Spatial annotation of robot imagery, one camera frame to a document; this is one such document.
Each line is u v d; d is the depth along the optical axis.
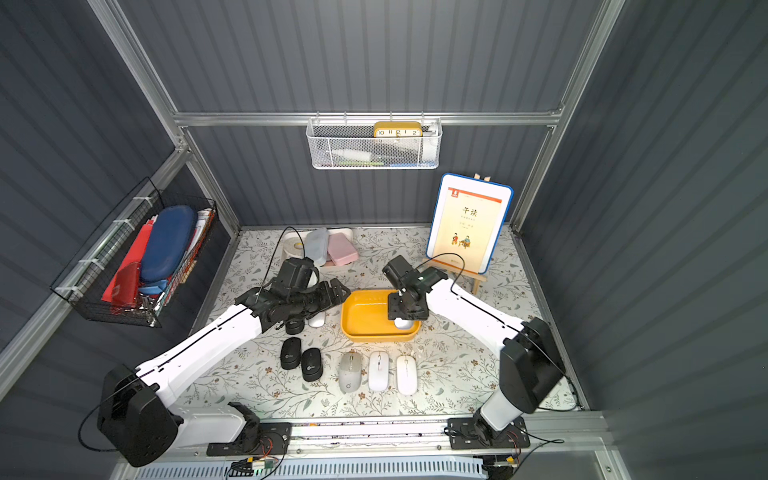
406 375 0.81
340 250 1.06
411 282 0.62
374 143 0.89
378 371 0.82
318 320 0.94
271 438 0.73
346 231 1.16
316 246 1.05
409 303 0.71
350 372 0.81
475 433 0.66
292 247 1.11
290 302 0.61
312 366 0.83
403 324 0.83
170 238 0.71
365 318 0.95
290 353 0.87
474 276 0.96
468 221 0.89
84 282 0.61
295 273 0.61
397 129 0.87
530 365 0.44
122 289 0.65
